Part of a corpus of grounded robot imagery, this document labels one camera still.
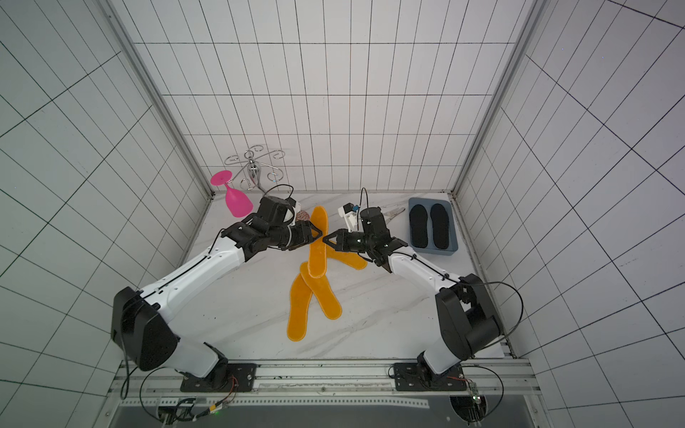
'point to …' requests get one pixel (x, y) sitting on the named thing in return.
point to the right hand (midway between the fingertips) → (315, 243)
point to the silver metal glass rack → (258, 170)
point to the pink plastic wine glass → (236, 204)
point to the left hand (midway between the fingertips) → (313, 240)
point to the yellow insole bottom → (299, 303)
